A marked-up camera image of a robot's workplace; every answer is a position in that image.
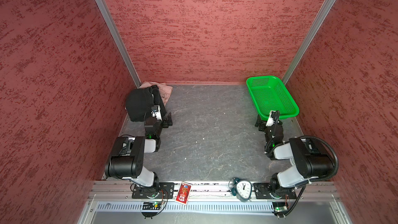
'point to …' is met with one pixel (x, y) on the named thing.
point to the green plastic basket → (268, 93)
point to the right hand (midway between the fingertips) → (264, 117)
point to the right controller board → (280, 209)
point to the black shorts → (139, 102)
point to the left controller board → (151, 206)
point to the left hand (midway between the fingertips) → (163, 115)
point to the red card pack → (183, 193)
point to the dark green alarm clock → (241, 188)
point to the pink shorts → (165, 90)
